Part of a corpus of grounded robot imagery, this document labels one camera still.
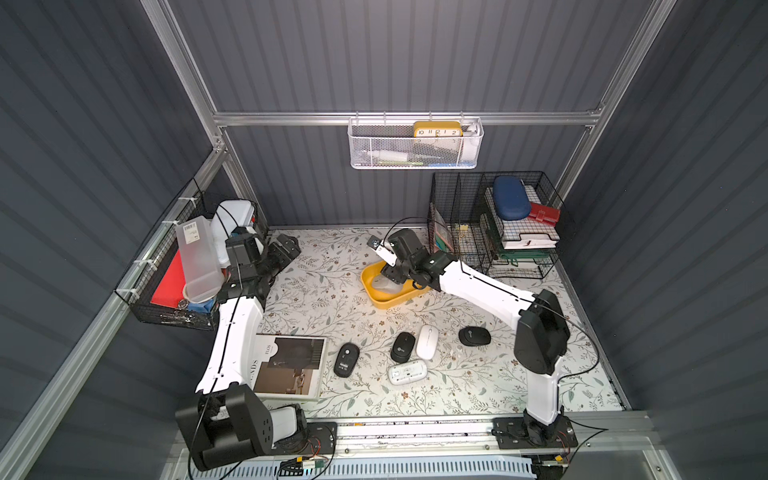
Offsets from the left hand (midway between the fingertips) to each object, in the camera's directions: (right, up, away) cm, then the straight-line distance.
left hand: (288, 246), depth 80 cm
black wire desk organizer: (+64, +7, +14) cm, 66 cm away
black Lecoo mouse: (+31, -29, +7) cm, 43 cm away
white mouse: (+39, -28, +7) cm, 48 cm away
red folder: (-24, -10, -11) cm, 28 cm away
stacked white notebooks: (+72, +2, +14) cm, 73 cm away
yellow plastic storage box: (+25, -17, +12) cm, 33 cm away
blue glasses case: (+68, +16, +20) cm, 73 cm away
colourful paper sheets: (+46, +2, +27) cm, 53 cm away
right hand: (+31, -1, +8) cm, 32 cm away
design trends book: (0, -34, +2) cm, 34 cm away
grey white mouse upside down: (+32, -35, +2) cm, 48 cm away
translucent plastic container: (-16, -5, -11) cm, 20 cm away
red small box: (+77, +11, +14) cm, 79 cm away
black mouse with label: (+15, -32, +5) cm, 36 cm away
